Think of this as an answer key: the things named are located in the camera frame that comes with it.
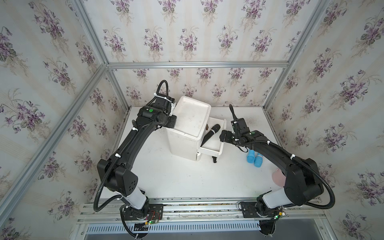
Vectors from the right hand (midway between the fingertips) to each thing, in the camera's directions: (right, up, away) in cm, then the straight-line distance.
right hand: (229, 137), depth 89 cm
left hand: (-34, +10, -8) cm, 36 cm away
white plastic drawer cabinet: (-22, +13, -5) cm, 26 cm away
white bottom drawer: (-18, -10, -3) cm, 21 cm away
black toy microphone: (-9, -12, -4) cm, 16 cm away
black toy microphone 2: (-9, +4, +3) cm, 10 cm away
